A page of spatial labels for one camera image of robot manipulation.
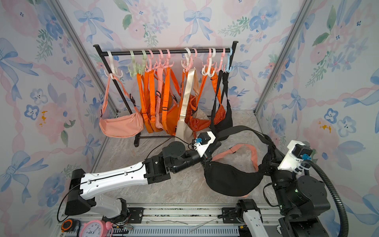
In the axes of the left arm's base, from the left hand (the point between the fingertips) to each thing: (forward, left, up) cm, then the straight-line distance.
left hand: (220, 143), depth 55 cm
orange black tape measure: (-23, +68, -36) cm, 80 cm away
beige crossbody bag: (+24, +16, -22) cm, 36 cm away
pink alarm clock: (-24, +55, -36) cm, 70 cm away
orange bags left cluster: (+33, +28, -5) cm, 44 cm away
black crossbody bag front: (-6, -6, -23) cm, 24 cm away
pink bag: (+29, +56, -25) cm, 68 cm away
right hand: (-3, -16, +4) cm, 17 cm away
